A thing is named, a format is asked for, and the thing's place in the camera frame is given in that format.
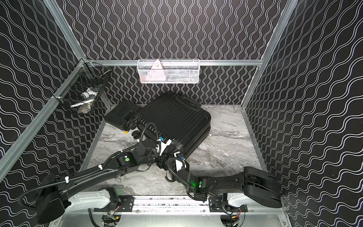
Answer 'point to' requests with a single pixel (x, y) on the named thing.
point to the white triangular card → (154, 75)
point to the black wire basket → (80, 91)
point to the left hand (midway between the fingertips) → (173, 155)
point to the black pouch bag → (123, 113)
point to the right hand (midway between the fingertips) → (171, 161)
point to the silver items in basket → (87, 98)
